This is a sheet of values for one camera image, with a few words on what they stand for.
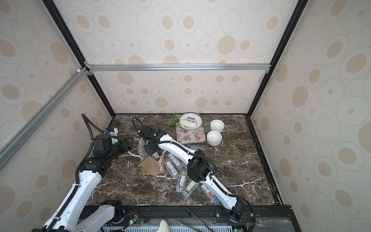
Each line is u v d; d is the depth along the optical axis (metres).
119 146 0.68
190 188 0.81
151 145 0.67
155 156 0.88
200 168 0.61
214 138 1.03
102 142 0.56
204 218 0.73
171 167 0.89
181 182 0.83
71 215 0.41
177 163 0.92
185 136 1.06
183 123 1.09
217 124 1.10
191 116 1.17
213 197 0.79
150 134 0.71
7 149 0.51
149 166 0.86
